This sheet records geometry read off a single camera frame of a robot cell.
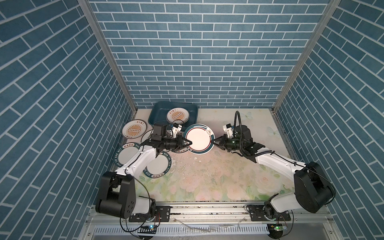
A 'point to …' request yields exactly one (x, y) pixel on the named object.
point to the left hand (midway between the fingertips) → (191, 143)
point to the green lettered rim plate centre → (159, 167)
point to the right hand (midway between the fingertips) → (209, 140)
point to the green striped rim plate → (201, 135)
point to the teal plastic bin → (158, 110)
